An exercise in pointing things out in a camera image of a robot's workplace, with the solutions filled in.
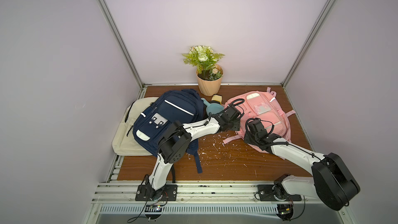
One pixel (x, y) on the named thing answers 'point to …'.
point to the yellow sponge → (217, 97)
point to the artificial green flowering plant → (203, 58)
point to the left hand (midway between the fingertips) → (239, 124)
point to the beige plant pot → (209, 79)
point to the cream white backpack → (124, 142)
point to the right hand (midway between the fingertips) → (249, 129)
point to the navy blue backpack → (157, 114)
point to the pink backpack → (265, 105)
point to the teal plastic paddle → (213, 108)
